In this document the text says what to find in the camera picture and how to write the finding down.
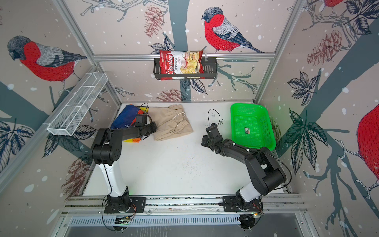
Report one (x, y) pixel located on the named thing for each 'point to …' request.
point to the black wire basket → (209, 71)
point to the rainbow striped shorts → (126, 115)
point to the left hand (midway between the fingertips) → (157, 126)
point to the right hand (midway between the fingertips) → (202, 141)
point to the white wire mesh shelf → (65, 118)
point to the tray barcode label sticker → (247, 130)
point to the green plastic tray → (251, 126)
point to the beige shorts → (171, 121)
